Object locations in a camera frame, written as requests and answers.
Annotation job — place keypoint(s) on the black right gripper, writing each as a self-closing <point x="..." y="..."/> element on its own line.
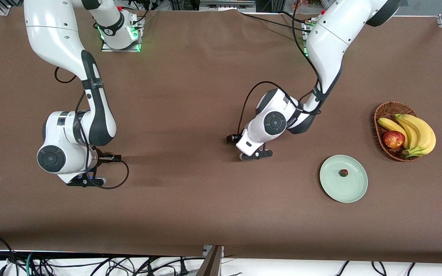
<point x="106" y="157"/>

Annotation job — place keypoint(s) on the red toy strawberry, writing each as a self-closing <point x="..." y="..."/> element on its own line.
<point x="343" y="173"/>

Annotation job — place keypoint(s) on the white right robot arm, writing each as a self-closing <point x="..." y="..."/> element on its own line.
<point x="52" y="38"/>

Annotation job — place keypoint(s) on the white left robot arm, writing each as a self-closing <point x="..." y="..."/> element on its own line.
<point x="328" y="46"/>

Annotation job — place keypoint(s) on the pale green round plate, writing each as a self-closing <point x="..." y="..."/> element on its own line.
<point x="343" y="189"/>

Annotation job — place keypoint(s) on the table cover cloth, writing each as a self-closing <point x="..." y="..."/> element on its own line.
<point x="221" y="211"/>

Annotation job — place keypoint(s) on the grey metal box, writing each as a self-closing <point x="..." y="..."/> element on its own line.
<point x="225" y="5"/>

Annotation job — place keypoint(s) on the colourful toy pile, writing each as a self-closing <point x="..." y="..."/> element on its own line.
<point x="299" y="4"/>

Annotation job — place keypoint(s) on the brown wicker basket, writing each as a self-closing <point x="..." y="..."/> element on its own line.
<point x="388" y="111"/>

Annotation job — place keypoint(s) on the small yellow banana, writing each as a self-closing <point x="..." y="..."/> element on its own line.
<point x="390" y="124"/>

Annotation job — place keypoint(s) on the red apple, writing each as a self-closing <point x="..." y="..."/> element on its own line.
<point x="393" y="140"/>

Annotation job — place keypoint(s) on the yellow banana bunch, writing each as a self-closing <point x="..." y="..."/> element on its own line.
<point x="430" y="138"/>

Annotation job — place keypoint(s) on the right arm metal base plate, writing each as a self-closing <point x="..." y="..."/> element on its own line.
<point x="108" y="48"/>

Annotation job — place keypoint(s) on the aluminium camera post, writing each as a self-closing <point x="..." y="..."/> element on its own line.
<point x="211" y="264"/>

